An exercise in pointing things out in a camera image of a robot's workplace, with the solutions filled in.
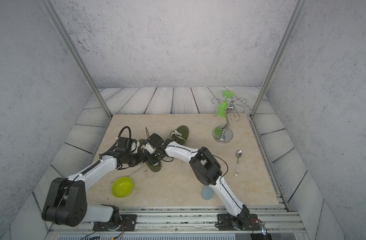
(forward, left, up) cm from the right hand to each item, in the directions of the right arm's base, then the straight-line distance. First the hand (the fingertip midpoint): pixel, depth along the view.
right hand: (149, 161), depth 91 cm
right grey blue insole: (-16, -34, -4) cm, 38 cm away
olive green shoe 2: (+18, -18, +2) cm, 26 cm away
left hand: (0, -1, +4) cm, 5 cm away
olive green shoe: (-4, -3, -1) cm, 5 cm away
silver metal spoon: (+8, -56, -4) cm, 56 cm away
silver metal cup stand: (+23, -48, -3) cm, 54 cm away
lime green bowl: (-14, +13, -1) cm, 19 cm away
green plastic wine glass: (+32, -46, +16) cm, 58 cm away
